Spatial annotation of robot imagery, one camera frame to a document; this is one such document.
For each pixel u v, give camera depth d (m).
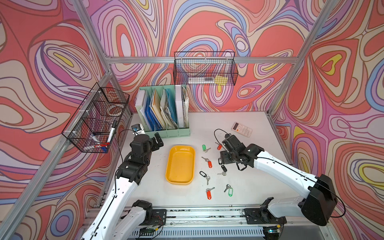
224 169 0.89
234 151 0.60
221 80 0.82
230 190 0.82
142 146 0.52
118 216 0.43
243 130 1.08
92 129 0.74
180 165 0.91
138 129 0.61
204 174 0.88
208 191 0.82
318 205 0.39
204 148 0.99
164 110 0.92
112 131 0.69
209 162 0.93
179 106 0.93
